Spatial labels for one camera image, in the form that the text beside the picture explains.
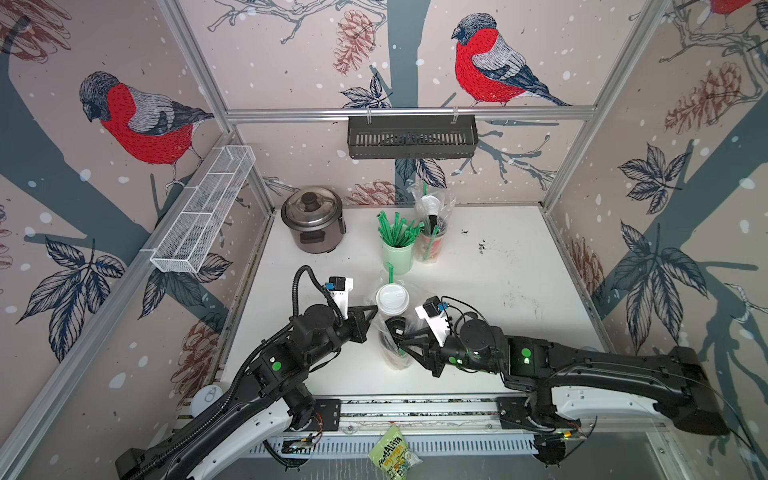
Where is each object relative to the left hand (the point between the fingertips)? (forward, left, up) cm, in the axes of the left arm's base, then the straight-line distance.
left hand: (383, 305), depth 69 cm
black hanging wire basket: (+62, -9, +6) cm, 63 cm away
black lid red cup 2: (-4, -3, -4) cm, 6 cm away
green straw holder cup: (+24, -5, -14) cm, 28 cm away
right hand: (-8, -5, 0) cm, 9 cm away
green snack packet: (-27, -2, -22) cm, 35 cm away
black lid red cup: (+26, -14, -9) cm, 31 cm away
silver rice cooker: (+32, +23, -5) cm, 39 cm away
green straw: (+10, -2, -2) cm, 10 cm away
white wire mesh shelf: (+43, +50, +7) cm, 66 cm away
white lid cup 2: (+4, -2, -6) cm, 8 cm away
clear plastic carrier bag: (+40, -19, -2) cm, 44 cm away
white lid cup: (+38, -15, -5) cm, 41 cm away
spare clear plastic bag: (-4, +1, -1) cm, 4 cm away
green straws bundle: (+31, -5, -11) cm, 34 cm away
